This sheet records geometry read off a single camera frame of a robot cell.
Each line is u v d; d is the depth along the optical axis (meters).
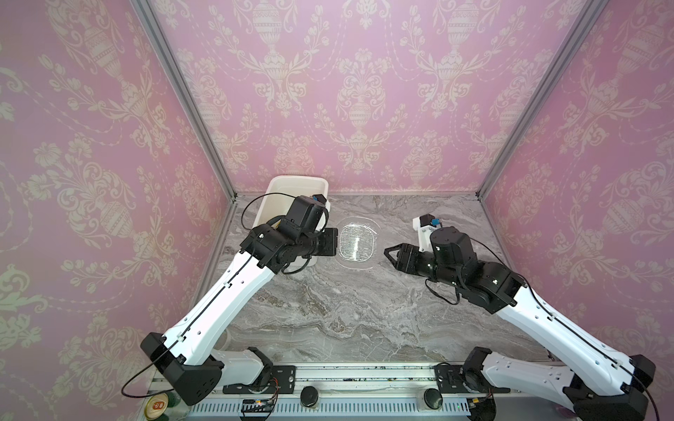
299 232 0.49
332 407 0.78
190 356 0.37
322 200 0.63
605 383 0.38
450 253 0.49
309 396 0.63
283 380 0.74
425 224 0.61
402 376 0.76
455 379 0.73
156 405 0.61
